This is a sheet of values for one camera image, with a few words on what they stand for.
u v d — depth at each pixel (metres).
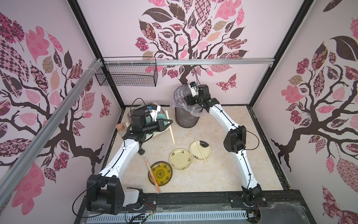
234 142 0.63
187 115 0.91
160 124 0.67
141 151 0.90
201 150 0.92
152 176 0.81
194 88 0.84
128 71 0.95
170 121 0.75
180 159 0.88
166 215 0.70
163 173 0.84
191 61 0.93
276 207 0.73
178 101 1.00
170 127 0.75
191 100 0.88
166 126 0.73
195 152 0.92
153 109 0.70
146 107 0.70
